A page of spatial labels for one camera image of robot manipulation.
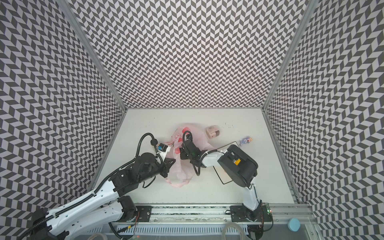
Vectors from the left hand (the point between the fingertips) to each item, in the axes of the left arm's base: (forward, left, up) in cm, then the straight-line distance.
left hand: (174, 161), depth 74 cm
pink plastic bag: (-4, -4, -3) cm, 6 cm away
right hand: (+12, -2, -16) cm, 20 cm away
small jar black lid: (+14, +14, -4) cm, 21 cm away
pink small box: (+26, -21, -10) cm, 35 cm away
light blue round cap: (-25, -57, -15) cm, 64 cm away
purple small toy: (+20, -43, -12) cm, 49 cm away
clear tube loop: (-25, -28, -11) cm, 40 cm away
